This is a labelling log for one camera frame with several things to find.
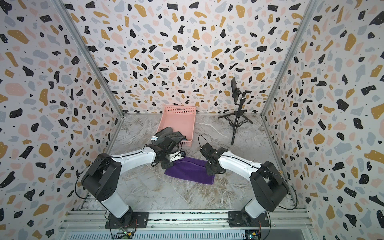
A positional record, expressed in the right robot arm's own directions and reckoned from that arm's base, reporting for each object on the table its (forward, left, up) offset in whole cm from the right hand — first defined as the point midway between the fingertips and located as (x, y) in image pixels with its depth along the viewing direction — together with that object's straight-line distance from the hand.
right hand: (212, 170), depth 88 cm
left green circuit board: (-32, +42, -3) cm, 53 cm away
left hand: (+7, +26, +1) cm, 27 cm away
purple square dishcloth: (+2, +13, -2) cm, 13 cm away
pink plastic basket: (+45, +25, -3) cm, 52 cm away
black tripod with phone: (+38, -16, +24) cm, 48 cm away
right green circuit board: (-30, -19, -5) cm, 35 cm away
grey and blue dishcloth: (+19, +35, +8) cm, 41 cm away
